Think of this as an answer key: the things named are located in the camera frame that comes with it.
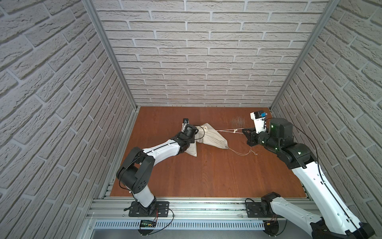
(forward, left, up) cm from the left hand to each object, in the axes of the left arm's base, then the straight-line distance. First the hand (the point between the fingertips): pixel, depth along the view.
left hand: (185, 130), depth 93 cm
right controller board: (-51, -44, -11) cm, 68 cm away
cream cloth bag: (-3, -14, -1) cm, 15 cm away
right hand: (-15, -28, +22) cm, 38 cm away
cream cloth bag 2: (-11, -4, -5) cm, 13 cm away
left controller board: (-48, +17, -12) cm, 53 cm away
